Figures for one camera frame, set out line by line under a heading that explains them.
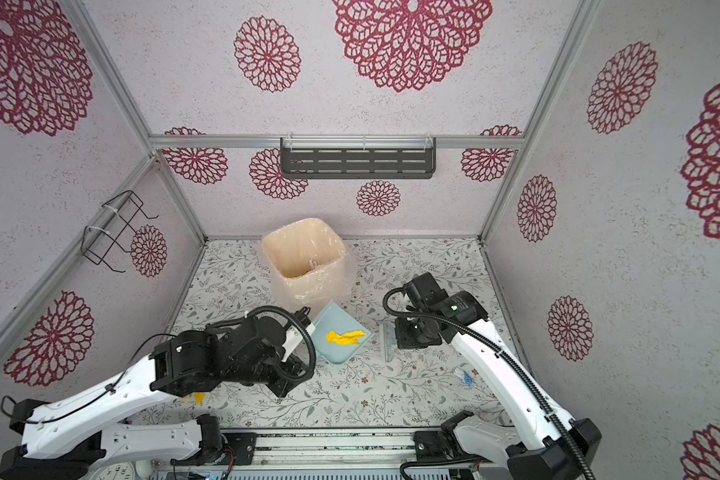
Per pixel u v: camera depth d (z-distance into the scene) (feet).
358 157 3.08
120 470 2.21
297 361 1.91
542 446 1.23
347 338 2.12
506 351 1.43
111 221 2.52
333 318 2.20
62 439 1.25
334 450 2.47
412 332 2.05
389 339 2.66
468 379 2.78
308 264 3.35
